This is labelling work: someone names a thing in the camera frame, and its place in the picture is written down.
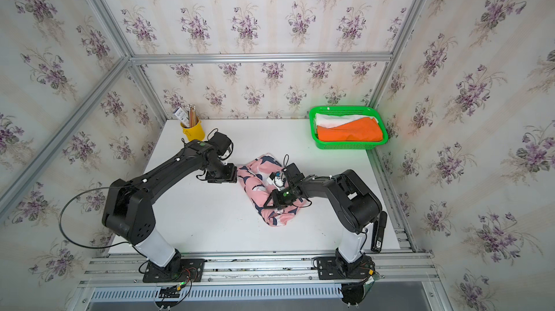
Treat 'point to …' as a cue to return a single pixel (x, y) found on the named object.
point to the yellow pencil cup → (196, 132)
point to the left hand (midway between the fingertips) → (234, 180)
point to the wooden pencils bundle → (191, 116)
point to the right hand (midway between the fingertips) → (269, 207)
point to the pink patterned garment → (254, 176)
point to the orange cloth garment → (361, 129)
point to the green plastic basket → (368, 111)
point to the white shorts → (329, 120)
